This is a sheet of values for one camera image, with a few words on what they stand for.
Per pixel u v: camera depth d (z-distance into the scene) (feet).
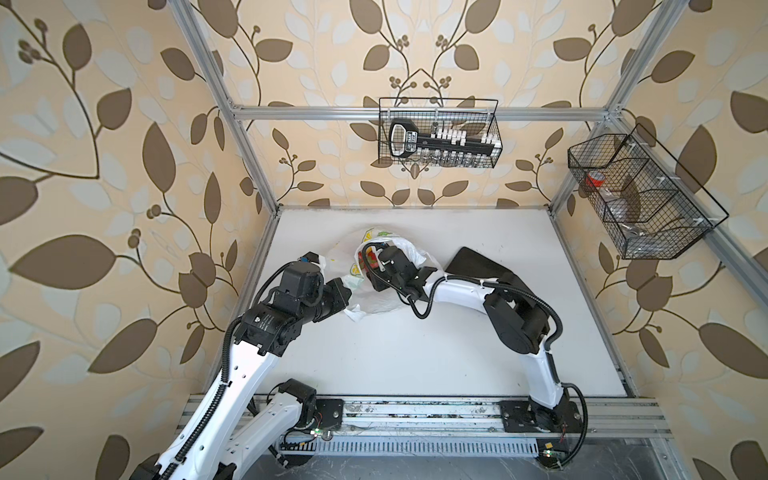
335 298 2.03
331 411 2.46
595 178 2.87
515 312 1.82
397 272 2.41
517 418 2.41
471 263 3.37
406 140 2.77
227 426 1.31
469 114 2.98
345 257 2.84
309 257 2.14
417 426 2.42
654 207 2.37
